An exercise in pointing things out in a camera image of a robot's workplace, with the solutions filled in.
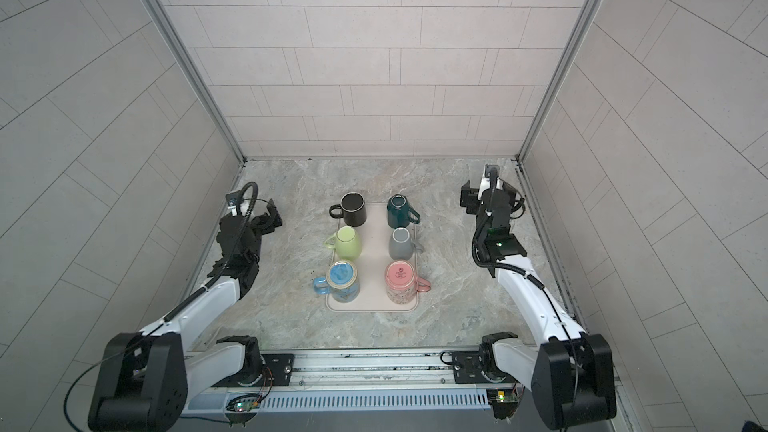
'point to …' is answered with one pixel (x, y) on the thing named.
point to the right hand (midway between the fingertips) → (483, 178)
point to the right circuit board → (503, 400)
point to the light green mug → (347, 242)
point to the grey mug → (401, 245)
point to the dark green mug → (399, 214)
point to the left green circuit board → (239, 417)
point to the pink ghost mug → (402, 283)
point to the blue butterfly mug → (341, 282)
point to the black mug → (353, 209)
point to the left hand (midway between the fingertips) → (263, 197)
